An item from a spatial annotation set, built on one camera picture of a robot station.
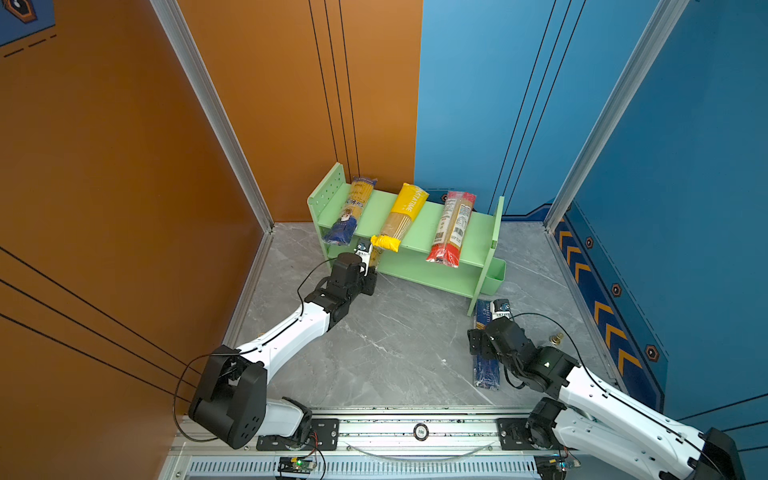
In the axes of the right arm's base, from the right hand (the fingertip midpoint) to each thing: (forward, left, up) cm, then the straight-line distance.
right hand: (481, 334), depth 81 cm
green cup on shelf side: (+24, -11, -7) cm, 27 cm away
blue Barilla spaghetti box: (-8, -1, -6) cm, 10 cm away
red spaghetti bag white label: (+23, +7, +22) cm, 32 cm away
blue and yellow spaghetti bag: (+19, +37, +22) cm, 47 cm away
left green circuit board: (-28, +47, -10) cm, 56 cm away
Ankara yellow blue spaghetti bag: (+18, +29, +13) cm, 36 cm away
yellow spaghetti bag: (+30, +19, +22) cm, 42 cm away
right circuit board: (-29, -13, -10) cm, 33 cm away
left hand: (+18, +31, +10) cm, 37 cm away
